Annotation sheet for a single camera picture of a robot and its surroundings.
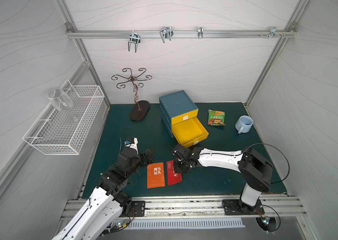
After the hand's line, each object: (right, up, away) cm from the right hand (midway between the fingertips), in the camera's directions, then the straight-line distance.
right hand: (174, 169), depth 85 cm
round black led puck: (+46, -22, -13) cm, 53 cm away
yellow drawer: (+10, +21, +9) cm, 25 cm away
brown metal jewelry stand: (-27, +36, +30) cm, 54 cm away
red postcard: (-1, -4, -3) cm, 4 cm away
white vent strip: (+4, -21, -14) cm, 25 cm away
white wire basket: (-50, +24, -18) cm, 58 cm away
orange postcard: (-11, -3, -1) cm, 11 cm away
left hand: (-14, +12, -9) cm, 20 cm away
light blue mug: (+47, +26, +15) cm, 56 cm away
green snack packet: (+31, +30, +23) cm, 49 cm away
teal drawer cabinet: (0, +38, +6) cm, 39 cm away
